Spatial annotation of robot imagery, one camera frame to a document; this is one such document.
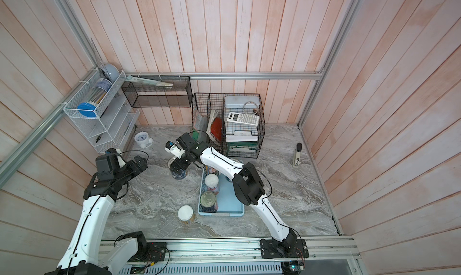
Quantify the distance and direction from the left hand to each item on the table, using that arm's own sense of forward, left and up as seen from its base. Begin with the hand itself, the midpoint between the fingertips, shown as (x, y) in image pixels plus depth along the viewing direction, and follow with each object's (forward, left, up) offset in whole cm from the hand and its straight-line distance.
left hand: (139, 166), depth 79 cm
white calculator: (+27, -48, +4) cm, 55 cm away
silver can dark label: (-14, -32, -7) cm, 35 cm away
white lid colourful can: (+3, -31, -8) cm, 32 cm away
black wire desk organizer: (+24, -43, +2) cm, 49 cm away
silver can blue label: (-1, -18, -4) cm, 19 cm away
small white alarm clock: (+30, +14, -16) cm, 37 cm away
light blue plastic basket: (-11, -41, -18) cm, 46 cm away
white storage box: (+40, -47, +5) cm, 62 cm away
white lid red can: (-4, -32, -7) cm, 33 cm away
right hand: (+7, -14, -8) cm, 18 cm away
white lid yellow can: (-17, -21, -11) cm, 29 cm away
